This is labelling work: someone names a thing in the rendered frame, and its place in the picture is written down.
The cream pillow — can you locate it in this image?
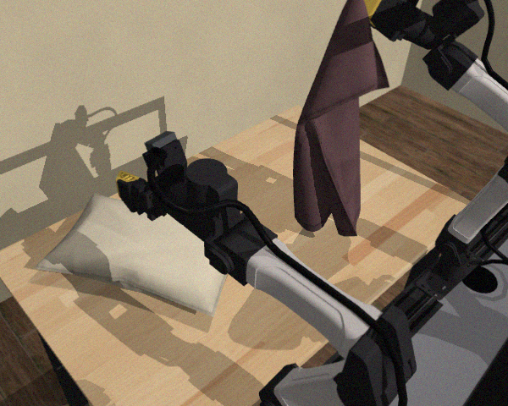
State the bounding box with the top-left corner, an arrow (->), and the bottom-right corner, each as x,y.
34,193 -> 227,317

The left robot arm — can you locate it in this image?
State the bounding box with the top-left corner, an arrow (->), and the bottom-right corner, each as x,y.
142,131 -> 417,406

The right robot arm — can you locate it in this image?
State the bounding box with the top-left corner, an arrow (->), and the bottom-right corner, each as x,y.
410,0 -> 508,300

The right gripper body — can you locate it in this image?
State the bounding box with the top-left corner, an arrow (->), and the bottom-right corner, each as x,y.
370,0 -> 426,41

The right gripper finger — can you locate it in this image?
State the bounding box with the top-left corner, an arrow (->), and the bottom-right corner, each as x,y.
364,0 -> 381,27

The maroon pillowcase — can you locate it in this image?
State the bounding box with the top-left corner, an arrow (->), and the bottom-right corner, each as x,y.
293,0 -> 389,237

